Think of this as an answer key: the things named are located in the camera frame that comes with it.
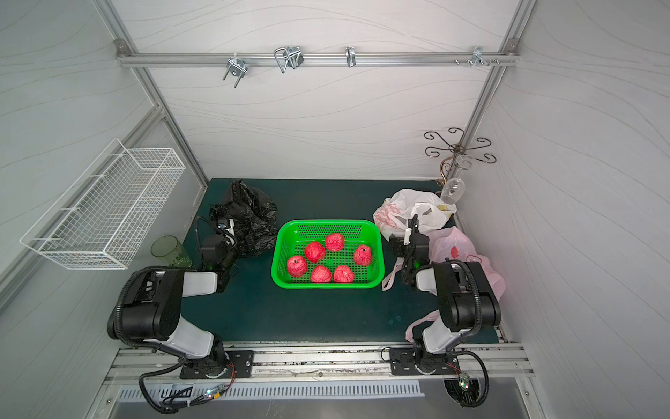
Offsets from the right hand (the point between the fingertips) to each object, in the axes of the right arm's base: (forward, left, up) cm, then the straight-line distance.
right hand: (409, 233), depth 95 cm
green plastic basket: (-3, +44, 0) cm, 44 cm away
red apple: (-17, +24, 0) cm, 29 cm away
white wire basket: (-16, +88, +27) cm, 93 cm away
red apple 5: (-5, +27, 0) cm, 28 cm away
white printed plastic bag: (+6, +5, +2) cm, 9 cm away
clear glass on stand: (+10, -15, +13) cm, 22 cm away
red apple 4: (-10, +17, +1) cm, 20 cm away
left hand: (-5, +62, +2) cm, 62 cm away
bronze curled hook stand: (+20, -15, +25) cm, 35 cm away
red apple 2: (-16, +40, +1) cm, 43 cm away
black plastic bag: (+3, +58, +3) cm, 59 cm away
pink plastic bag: (-6, -12, +3) cm, 14 cm away
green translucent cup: (-13, +84, +5) cm, 85 cm away
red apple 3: (-18, +31, +1) cm, 36 cm away
